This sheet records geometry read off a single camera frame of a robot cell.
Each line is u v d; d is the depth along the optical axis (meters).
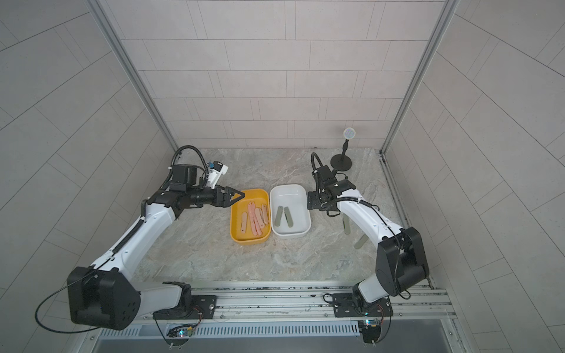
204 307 0.71
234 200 0.69
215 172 0.69
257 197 0.96
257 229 0.89
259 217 0.91
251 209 0.94
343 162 1.11
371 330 0.68
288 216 0.92
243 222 0.91
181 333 0.65
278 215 0.92
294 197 0.97
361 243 0.86
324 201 0.65
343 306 0.71
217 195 0.67
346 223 0.91
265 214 0.92
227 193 0.67
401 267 0.43
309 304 0.73
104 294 0.38
